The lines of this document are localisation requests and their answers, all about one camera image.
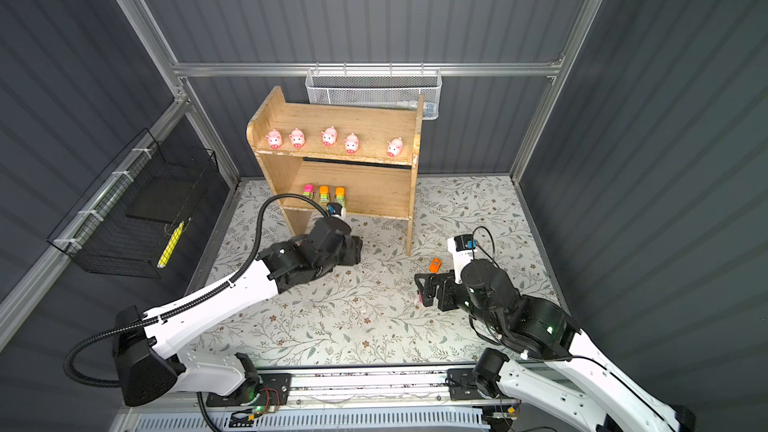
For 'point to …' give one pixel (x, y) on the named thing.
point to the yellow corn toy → (162, 261)
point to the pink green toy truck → (420, 297)
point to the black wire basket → (129, 222)
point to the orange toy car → (434, 265)
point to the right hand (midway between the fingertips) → (432, 278)
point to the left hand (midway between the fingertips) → (354, 240)
